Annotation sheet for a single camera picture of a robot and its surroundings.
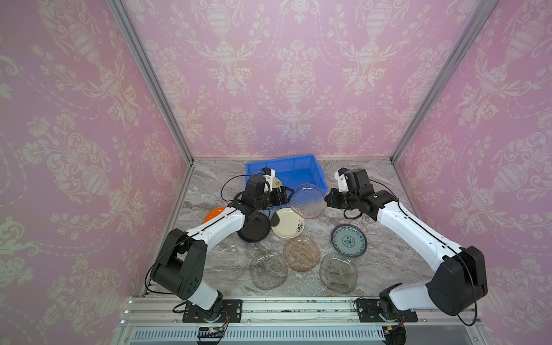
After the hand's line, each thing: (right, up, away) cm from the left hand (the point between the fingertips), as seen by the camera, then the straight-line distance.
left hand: (289, 194), depth 85 cm
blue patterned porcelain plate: (+25, -20, +5) cm, 32 cm away
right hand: (+14, -1, -2) cm, 14 cm away
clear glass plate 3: (-25, -27, +1) cm, 37 cm away
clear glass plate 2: (+19, -31, -2) cm, 36 cm away
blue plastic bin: (+3, +11, +30) cm, 32 cm away
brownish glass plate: (+7, -3, -1) cm, 8 cm away
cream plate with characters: (-6, +4, +24) cm, 25 cm away
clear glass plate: (-8, -30, -2) cm, 31 cm away
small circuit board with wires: (-28, -47, -12) cm, 56 cm away
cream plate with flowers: (+1, -14, +10) cm, 17 cm away
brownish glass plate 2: (+5, -25, +2) cm, 25 cm away
